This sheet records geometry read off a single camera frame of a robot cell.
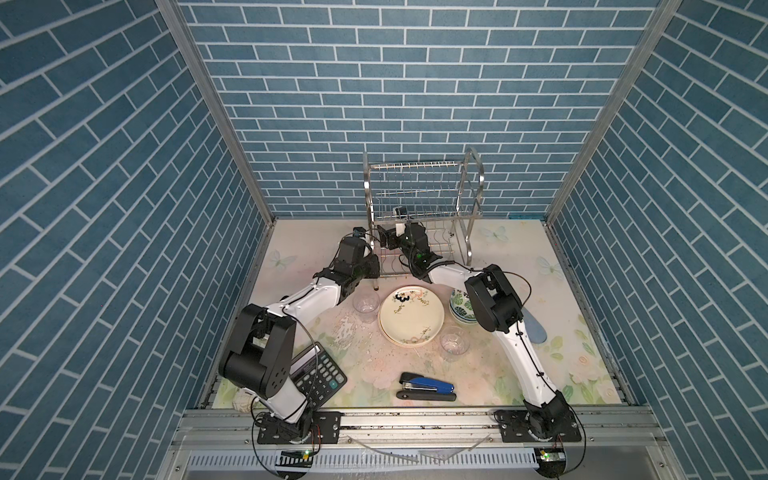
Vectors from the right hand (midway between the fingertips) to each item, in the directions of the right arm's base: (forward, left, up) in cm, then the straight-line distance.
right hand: (390, 219), depth 103 cm
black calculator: (-49, +16, -12) cm, 53 cm away
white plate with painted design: (-30, -9, -13) cm, 34 cm away
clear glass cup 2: (-28, +5, -11) cm, 30 cm away
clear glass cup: (-37, -23, -13) cm, 45 cm away
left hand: (-17, +2, 0) cm, 17 cm away
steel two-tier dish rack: (+15, -19, -2) cm, 25 cm away
